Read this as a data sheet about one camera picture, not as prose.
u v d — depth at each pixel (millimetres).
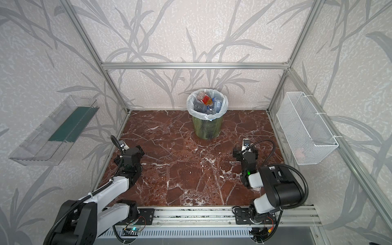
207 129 943
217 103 906
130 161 655
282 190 443
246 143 785
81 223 408
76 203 424
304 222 722
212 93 963
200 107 963
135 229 707
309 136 619
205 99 932
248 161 685
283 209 489
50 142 642
